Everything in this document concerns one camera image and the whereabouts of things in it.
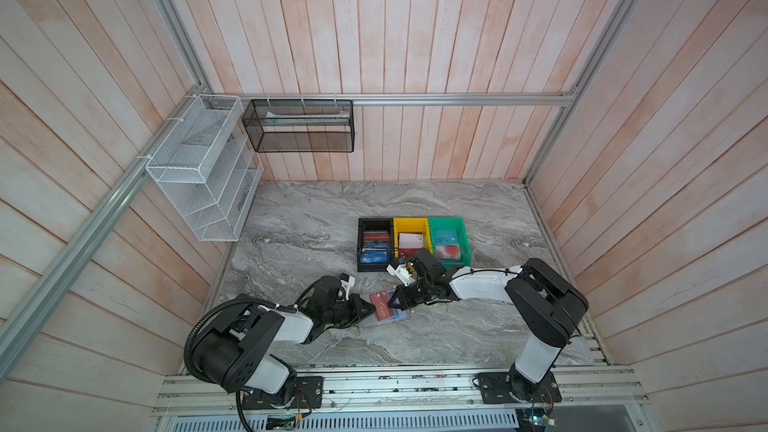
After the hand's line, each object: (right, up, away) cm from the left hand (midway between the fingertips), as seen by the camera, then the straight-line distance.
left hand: (375, 314), depth 85 cm
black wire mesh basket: (-27, +61, +19) cm, 69 cm away
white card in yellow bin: (+12, +20, +16) cm, 29 cm away
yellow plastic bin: (+13, +25, +17) cm, 33 cm away
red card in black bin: (0, +21, +16) cm, 26 cm away
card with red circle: (+24, +16, +13) cm, 32 cm away
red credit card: (+2, +3, +3) cm, 4 cm away
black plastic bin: (0, +19, +14) cm, 24 cm away
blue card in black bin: (-1, +15, +10) cm, 18 cm away
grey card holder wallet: (+7, 0, 0) cm, 7 cm away
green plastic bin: (+29, +21, +13) cm, 38 cm away
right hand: (+4, +2, +3) cm, 5 cm away
